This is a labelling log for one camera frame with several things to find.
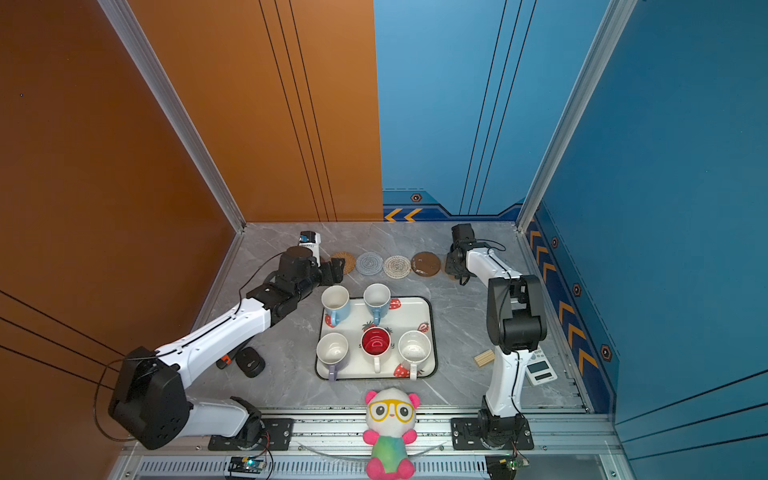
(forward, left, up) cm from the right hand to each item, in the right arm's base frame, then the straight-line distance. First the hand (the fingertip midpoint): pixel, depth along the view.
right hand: (456, 267), depth 101 cm
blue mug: (-13, +40, +1) cm, 42 cm away
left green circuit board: (-55, +57, -6) cm, 79 cm away
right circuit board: (-55, -5, -8) cm, 55 cm away
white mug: (-26, +15, -4) cm, 31 cm away
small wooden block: (-29, -4, -4) cm, 30 cm away
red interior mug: (-25, +27, -2) cm, 37 cm away
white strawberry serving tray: (-15, +18, -4) cm, 24 cm away
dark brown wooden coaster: (+4, +10, -3) cm, 11 cm away
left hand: (-9, +38, +16) cm, 42 cm away
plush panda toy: (-45, +22, +3) cm, 51 cm away
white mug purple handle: (-28, +39, -2) cm, 48 cm away
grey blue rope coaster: (+5, +31, -4) cm, 31 cm away
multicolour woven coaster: (+3, +20, -3) cm, 21 cm away
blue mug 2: (-13, +27, +2) cm, 30 cm away
